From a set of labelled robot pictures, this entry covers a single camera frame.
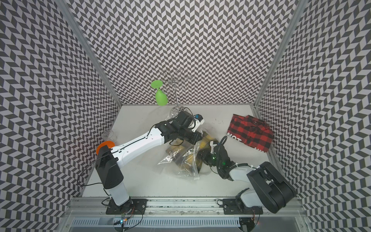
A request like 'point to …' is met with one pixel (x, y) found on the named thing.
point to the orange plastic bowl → (110, 144)
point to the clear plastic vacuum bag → (170, 164)
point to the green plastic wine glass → (161, 97)
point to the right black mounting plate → (230, 207)
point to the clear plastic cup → (109, 135)
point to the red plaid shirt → (252, 130)
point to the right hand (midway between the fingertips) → (196, 155)
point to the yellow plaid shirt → (189, 155)
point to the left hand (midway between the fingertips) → (201, 140)
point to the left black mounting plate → (135, 206)
